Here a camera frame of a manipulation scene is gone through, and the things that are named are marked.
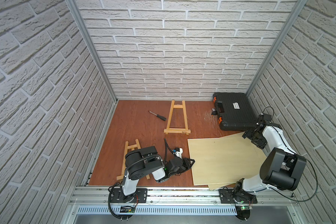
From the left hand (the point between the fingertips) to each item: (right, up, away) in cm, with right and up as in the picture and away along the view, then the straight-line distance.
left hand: (197, 161), depth 83 cm
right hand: (+36, +12, +2) cm, 38 cm away
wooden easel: (-12, +18, +12) cm, 25 cm away
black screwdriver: (-25, +27, +24) cm, 44 cm away
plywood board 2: (+9, -12, -6) cm, 16 cm away
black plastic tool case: (+32, +31, +20) cm, 49 cm away
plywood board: (+19, -2, +8) cm, 20 cm away
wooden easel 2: (-44, +7, +5) cm, 45 cm away
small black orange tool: (+19, +31, +29) cm, 46 cm away
